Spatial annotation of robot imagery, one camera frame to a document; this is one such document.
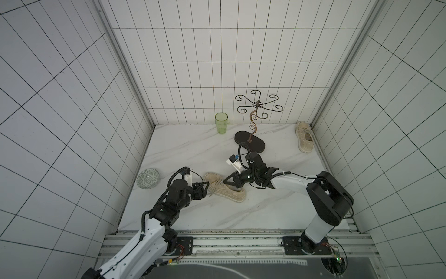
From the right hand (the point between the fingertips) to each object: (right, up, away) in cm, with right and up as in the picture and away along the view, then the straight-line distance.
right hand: (225, 176), depth 84 cm
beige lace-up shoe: (-4, -5, +2) cm, 7 cm away
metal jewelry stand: (+20, +17, +26) cm, 37 cm away
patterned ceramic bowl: (-43, -3, +8) cm, 44 cm away
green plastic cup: (-3, +29, +24) cm, 38 cm away
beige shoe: (+49, +22, +21) cm, 58 cm away
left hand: (-11, -4, -2) cm, 12 cm away
